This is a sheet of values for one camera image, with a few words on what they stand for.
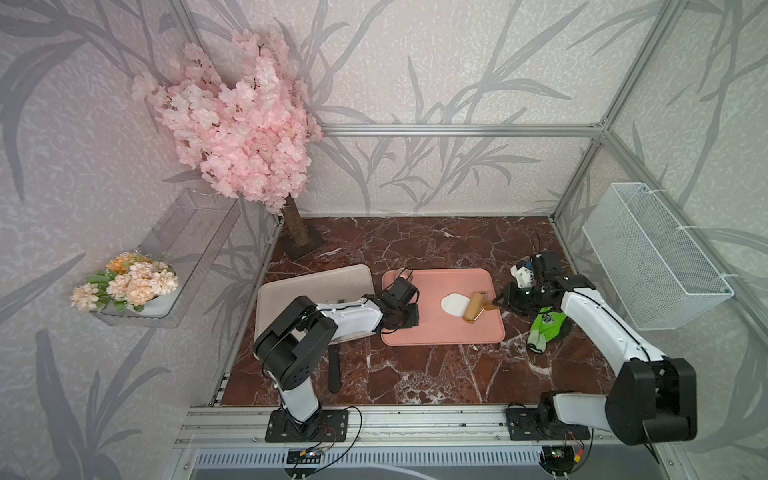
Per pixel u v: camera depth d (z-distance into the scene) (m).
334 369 0.82
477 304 0.93
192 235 0.74
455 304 0.96
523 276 0.80
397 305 0.72
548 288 0.61
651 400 0.41
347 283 1.02
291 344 0.47
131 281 0.49
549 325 0.90
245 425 0.75
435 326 0.91
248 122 0.66
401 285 0.74
